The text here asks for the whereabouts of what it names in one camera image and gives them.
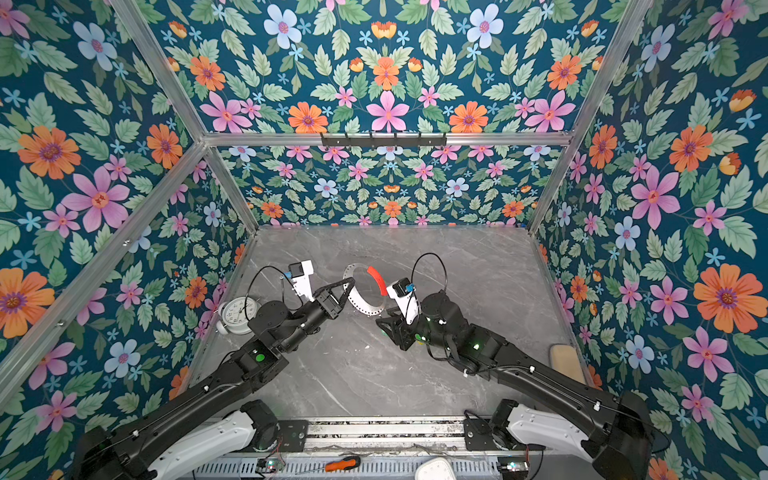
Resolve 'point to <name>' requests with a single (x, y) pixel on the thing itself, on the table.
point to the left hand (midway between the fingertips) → (356, 277)
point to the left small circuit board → (273, 465)
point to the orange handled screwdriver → (347, 463)
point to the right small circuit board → (513, 463)
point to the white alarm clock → (235, 314)
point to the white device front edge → (435, 469)
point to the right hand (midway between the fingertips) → (382, 315)
